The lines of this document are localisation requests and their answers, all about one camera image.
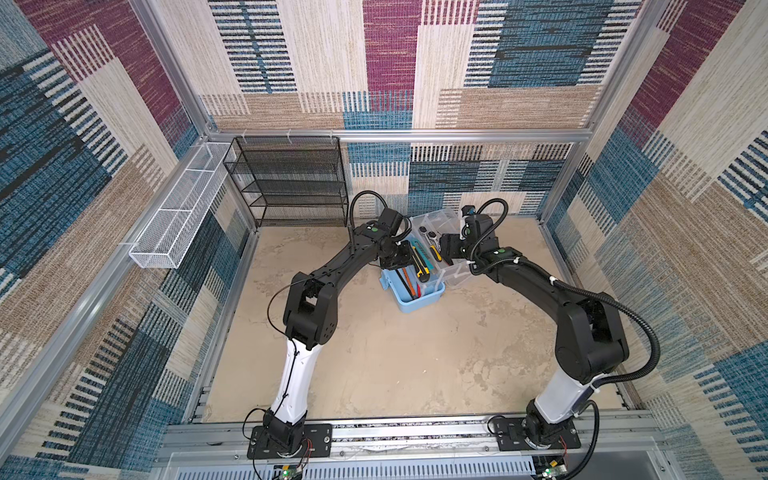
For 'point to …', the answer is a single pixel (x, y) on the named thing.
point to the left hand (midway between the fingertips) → (413, 257)
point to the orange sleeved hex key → (409, 282)
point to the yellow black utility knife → (422, 271)
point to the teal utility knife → (423, 253)
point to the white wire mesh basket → (166, 238)
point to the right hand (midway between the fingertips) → (452, 242)
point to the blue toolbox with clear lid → (440, 221)
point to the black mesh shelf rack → (291, 181)
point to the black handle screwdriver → (430, 233)
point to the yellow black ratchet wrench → (435, 249)
